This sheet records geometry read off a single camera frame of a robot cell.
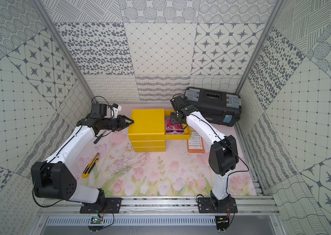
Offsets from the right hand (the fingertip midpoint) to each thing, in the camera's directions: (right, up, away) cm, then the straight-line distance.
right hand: (177, 120), depth 90 cm
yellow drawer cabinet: (-17, -7, -13) cm, 22 cm away
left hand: (-27, 0, -8) cm, 29 cm away
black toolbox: (+28, +9, +10) cm, 31 cm away
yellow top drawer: (+5, -9, -4) cm, 11 cm away
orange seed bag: (+13, -17, +8) cm, 23 cm away
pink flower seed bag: (-2, -5, -3) cm, 6 cm away
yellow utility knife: (-53, -28, -4) cm, 60 cm away
